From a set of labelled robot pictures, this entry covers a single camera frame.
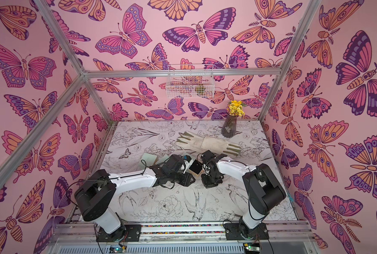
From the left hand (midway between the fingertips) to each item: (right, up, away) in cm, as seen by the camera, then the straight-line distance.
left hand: (195, 179), depth 84 cm
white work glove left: (-1, +19, +22) cm, 30 cm away
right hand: (+7, -4, +4) cm, 9 cm away
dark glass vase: (+23, +29, +20) cm, 42 cm away
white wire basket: (-3, +56, +11) cm, 57 cm away
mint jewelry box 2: (-20, +8, +12) cm, 25 cm away
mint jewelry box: (-29, +8, +13) cm, 32 cm away
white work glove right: (+15, +17, +20) cm, 30 cm away
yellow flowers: (+24, +39, +8) cm, 47 cm away
